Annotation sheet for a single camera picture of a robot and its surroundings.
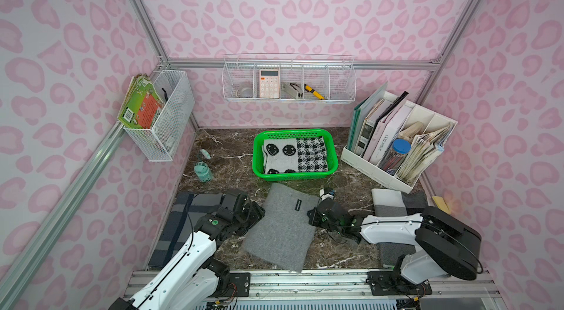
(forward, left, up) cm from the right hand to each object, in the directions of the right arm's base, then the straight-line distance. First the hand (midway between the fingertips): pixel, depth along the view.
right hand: (304, 213), depth 86 cm
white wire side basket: (+15, +50, +26) cm, 59 cm away
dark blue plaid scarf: (+2, +47, 0) cm, 47 cm away
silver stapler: (+44, +5, +26) cm, 51 cm away
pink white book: (+26, -32, +19) cm, 46 cm away
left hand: (-2, +16, +6) cm, 17 cm away
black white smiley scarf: (+28, +4, +1) cm, 28 cm away
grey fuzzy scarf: (-8, +8, +1) cm, 11 cm away
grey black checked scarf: (+6, -37, -3) cm, 38 cm away
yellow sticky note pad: (+8, -60, -8) cm, 61 cm away
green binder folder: (+30, -21, +25) cm, 45 cm away
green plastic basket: (+22, +20, +4) cm, 31 cm away
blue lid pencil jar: (+19, -36, +13) cm, 43 cm away
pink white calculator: (+47, +15, +28) cm, 56 cm away
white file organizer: (+23, -46, +21) cm, 55 cm away
